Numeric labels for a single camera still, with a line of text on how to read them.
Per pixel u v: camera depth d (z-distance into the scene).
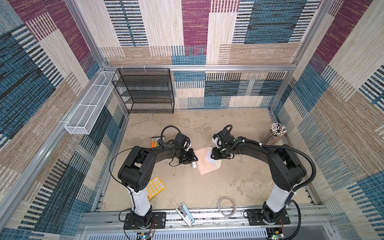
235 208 0.76
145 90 1.08
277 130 0.85
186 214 0.73
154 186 0.83
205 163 0.93
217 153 0.84
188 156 0.83
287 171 0.48
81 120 0.92
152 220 0.73
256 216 0.73
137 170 0.49
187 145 0.83
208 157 0.93
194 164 0.88
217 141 0.86
